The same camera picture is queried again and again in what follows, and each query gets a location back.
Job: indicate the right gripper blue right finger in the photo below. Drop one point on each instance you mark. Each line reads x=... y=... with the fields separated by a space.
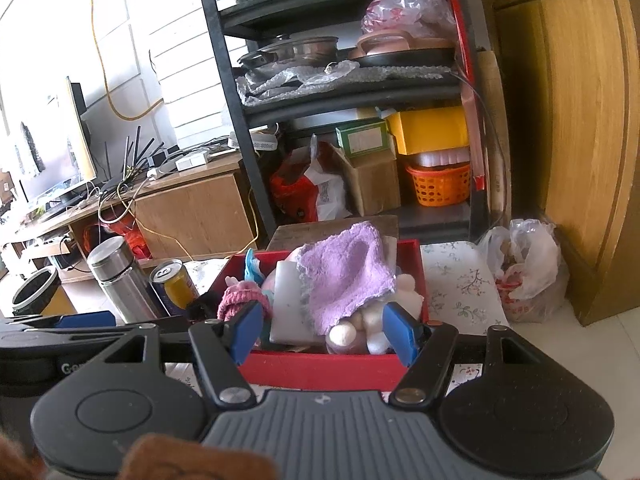
x=405 y=333

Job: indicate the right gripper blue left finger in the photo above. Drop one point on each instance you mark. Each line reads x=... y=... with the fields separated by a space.
x=243 y=330

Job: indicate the white teddy bear plush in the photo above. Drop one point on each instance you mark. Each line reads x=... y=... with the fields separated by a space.
x=362 y=332

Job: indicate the white foam block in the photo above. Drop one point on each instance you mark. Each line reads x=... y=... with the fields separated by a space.
x=289 y=323

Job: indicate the purple towel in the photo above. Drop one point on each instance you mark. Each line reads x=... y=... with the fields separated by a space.
x=345 y=271

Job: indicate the blue face mask on edge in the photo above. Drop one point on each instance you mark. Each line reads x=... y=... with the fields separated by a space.
x=252 y=272

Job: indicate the red cardboard box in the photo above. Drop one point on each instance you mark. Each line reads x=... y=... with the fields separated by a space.
x=322 y=371

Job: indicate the yellow blue drink can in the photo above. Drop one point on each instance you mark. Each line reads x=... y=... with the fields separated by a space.
x=173 y=286

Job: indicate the black round bin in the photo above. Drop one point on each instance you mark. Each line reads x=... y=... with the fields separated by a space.
x=38 y=294

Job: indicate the wooden tv cabinet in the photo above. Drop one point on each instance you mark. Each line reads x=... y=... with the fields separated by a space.
x=196 y=214

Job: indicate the red plastic bag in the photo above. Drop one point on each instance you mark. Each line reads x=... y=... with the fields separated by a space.
x=293 y=192

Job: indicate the stainless steel thermos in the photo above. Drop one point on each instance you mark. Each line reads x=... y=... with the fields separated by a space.
x=114 y=267

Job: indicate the white plastic bag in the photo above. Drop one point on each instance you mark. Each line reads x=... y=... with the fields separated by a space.
x=529 y=270

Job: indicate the orange plastic basket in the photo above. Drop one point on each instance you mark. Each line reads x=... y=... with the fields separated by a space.
x=441 y=186

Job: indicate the brown cardboard box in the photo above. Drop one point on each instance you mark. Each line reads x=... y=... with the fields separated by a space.
x=371 y=180

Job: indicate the black wifi router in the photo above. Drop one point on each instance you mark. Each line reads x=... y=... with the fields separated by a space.
x=135 y=159

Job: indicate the green white box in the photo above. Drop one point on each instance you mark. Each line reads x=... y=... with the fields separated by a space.
x=358 y=140

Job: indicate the yellow box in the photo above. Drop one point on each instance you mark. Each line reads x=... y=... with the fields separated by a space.
x=429 y=130

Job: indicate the television screen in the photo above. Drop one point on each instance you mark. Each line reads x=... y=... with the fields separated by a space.
x=49 y=144

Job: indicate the black metal shelf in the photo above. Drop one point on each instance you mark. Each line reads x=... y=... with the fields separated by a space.
x=256 y=22

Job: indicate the wooden wardrobe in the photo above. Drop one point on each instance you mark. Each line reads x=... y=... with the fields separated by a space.
x=571 y=82

